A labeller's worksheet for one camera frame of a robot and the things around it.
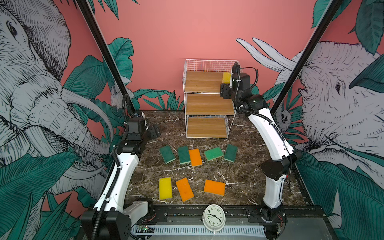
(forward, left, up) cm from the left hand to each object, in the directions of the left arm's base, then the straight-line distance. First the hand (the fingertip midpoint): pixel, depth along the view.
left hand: (151, 125), depth 77 cm
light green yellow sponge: (-4, -35, -26) cm, 44 cm away
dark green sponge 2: (-4, -47, -26) cm, 54 cm away
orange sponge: (-25, -33, -26) cm, 49 cm away
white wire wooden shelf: (+9, -31, -3) cm, 33 cm away
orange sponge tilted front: (-25, -16, -27) cm, 40 cm away
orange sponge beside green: (-6, -23, -26) cm, 35 cm away
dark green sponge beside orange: (-4, -16, -26) cm, 31 cm away
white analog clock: (-40, -31, -22) cm, 55 cm away
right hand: (+13, -40, +17) cm, 45 cm away
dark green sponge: (-3, -5, -26) cm, 27 cm away
